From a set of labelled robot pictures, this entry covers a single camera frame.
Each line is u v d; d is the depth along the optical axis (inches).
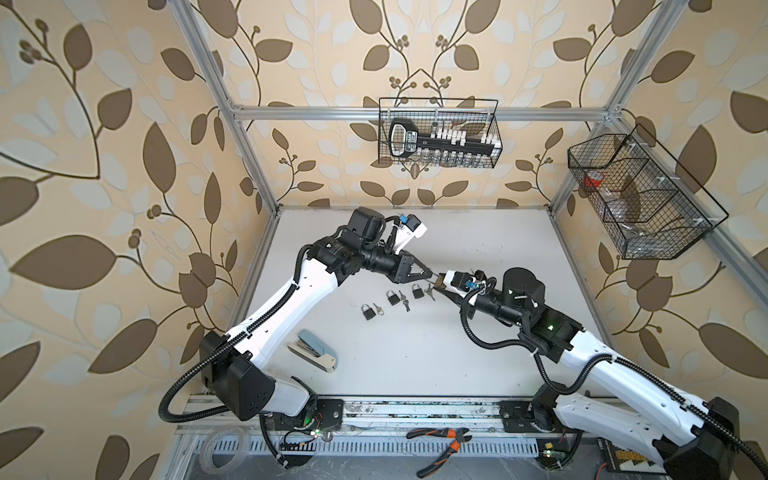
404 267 23.2
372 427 29.0
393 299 37.8
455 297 23.7
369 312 36.7
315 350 32.6
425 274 26.0
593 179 34.2
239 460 27.1
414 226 24.5
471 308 23.9
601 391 19.0
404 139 33.3
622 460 26.6
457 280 21.8
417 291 37.8
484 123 36.9
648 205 28.9
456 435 27.9
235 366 15.4
